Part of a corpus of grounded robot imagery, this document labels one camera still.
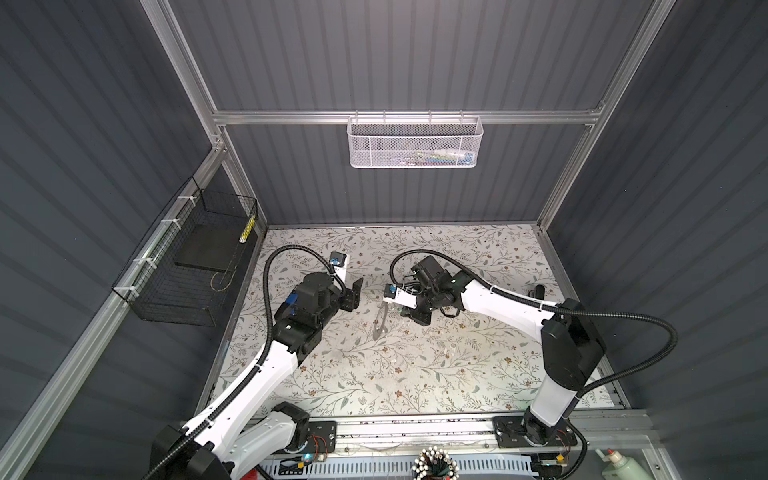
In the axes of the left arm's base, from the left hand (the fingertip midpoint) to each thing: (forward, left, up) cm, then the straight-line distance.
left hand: (350, 276), depth 78 cm
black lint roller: (+3, -60, -18) cm, 62 cm away
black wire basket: (0, +40, +4) cm, 40 cm away
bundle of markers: (-41, -17, -6) cm, 45 cm away
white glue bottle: (-43, -59, -15) cm, 75 cm away
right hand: (-3, -16, -14) cm, 21 cm away
